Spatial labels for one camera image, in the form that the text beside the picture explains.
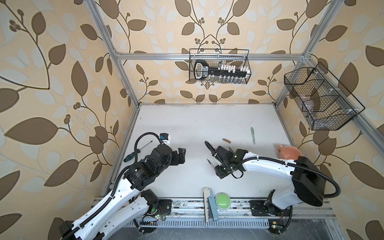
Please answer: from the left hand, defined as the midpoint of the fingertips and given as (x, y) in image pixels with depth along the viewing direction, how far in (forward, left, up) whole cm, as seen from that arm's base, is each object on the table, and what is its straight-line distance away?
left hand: (179, 150), depth 72 cm
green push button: (-18, -22, -20) cm, 35 cm away
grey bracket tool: (-17, -15, -17) cm, 28 cm away
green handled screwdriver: (+6, +32, -20) cm, 38 cm away
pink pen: (+2, -17, -20) cm, 27 cm away
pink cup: (+11, -66, -19) cm, 70 cm away
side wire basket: (+21, -72, +14) cm, 76 cm away
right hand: (-4, -22, -17) cm, 28 cm away
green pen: (+26, -47, -21) cm, 57 cm away
